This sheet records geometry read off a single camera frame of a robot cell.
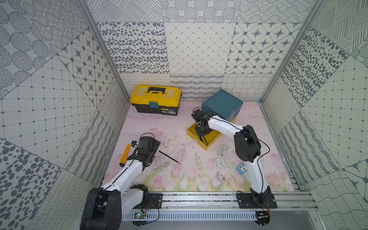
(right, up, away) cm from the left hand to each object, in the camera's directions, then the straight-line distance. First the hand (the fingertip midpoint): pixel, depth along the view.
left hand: (154, 143), depth 88 cm
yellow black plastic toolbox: (-2, +29, +12) cm, 32 cm away
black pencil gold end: (+33, 0, +8) cm, 34 cm away
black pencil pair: (+10, -9, +2) cm, 14 cm away
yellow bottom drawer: (+36, +2, +7) cm, 37 cm away
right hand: (+33, +5, +9) cm, 34 cm away
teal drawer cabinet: (+43, +25, +1) cm, 50 cm away
